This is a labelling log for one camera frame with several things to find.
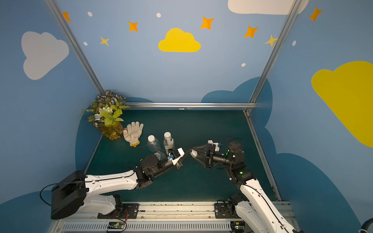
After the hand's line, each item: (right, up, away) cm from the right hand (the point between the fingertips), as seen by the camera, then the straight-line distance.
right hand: (195, 151), depth 66 cm
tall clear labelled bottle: (-15, +1, +23) cm, 28 cm away
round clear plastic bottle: (-27, -1, +31) cm, 41 cm away
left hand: (-2, +1, +2) cm, 3 cm away
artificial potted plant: (-52, +17, +19) cm, 58 cm away
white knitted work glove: (-43, +6, +38) cm, 58 cm away
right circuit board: (+22, -39, +6) cm, 45 cm away
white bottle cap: (-26, +4, +20) cm, 32 cm away
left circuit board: (-40, -39, +6) cm, 56 cm away
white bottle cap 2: (-15, +6, +16) cm, 23 cm away
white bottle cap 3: (-1, -2, +3) cm, 3 cm away
